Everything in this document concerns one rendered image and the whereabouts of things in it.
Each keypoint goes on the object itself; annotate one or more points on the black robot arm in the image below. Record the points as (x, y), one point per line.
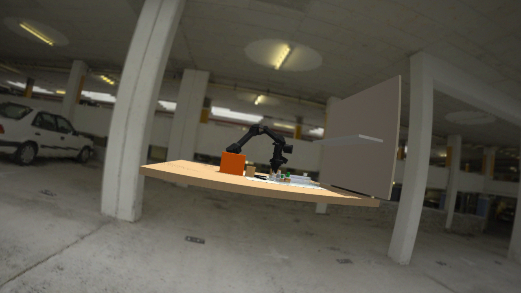
(280, 143)

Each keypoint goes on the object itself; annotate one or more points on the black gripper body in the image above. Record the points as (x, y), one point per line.
(276, 158)

